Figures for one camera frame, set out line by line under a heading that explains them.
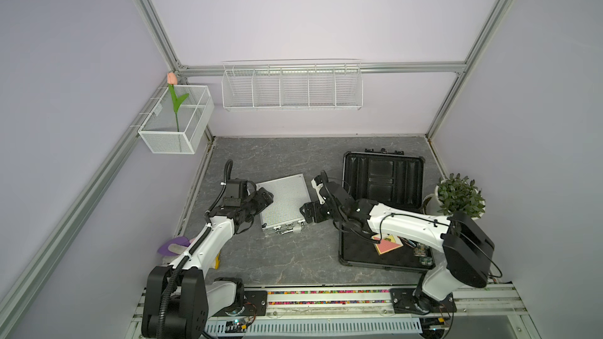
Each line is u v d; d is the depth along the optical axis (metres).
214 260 0.82
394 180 0.94
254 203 0.77
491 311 0.74
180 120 0.83
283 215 0.89
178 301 0.40
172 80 0.85
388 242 0.82
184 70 0.93
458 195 0.79
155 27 0.80
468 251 0.43
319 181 0.74
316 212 0.72
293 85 0.98
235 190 0.67
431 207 0.89
